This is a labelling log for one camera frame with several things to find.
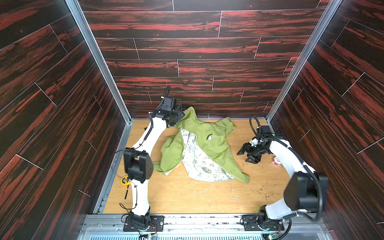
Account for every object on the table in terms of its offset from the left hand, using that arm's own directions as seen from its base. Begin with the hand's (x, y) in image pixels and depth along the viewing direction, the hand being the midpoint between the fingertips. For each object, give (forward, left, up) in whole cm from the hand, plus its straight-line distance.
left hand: (183, 115), depth 91 cm
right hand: (-22, -36, -12) cm, 44 cm away
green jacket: (-11, -11, -23) cm, 28 cm away
